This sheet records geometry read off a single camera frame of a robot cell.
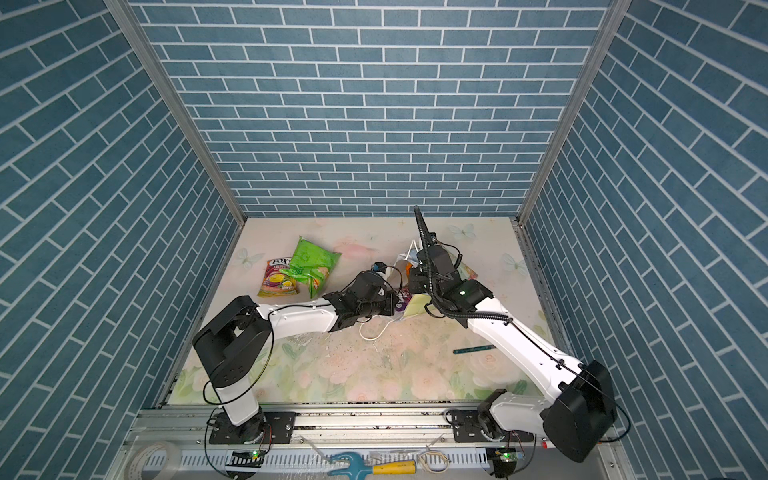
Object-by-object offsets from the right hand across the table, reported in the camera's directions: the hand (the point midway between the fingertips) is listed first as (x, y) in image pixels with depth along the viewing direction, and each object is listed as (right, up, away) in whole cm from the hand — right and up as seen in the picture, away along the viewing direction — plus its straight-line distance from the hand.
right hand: (412, 266), depth 80 cm
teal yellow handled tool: (-13, -45, -13) cm, 49 cm away
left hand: (-3, -11, +9) cm, 15 cm away
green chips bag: (-33, -1, +18) cm, 38 cm away
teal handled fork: (+19, -25, +7) cm, 32 cm away
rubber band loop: (+5, -44, -9) cm, 45 cm away
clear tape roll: (-64, -44, -13) cm, 79 cm away
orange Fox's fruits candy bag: (-44, -7, +17) cm, 47 cm away
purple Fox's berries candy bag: (-2, -10, +10) cm, 14 cm away
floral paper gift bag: (+1, -11, +2) cm, 12 cm away
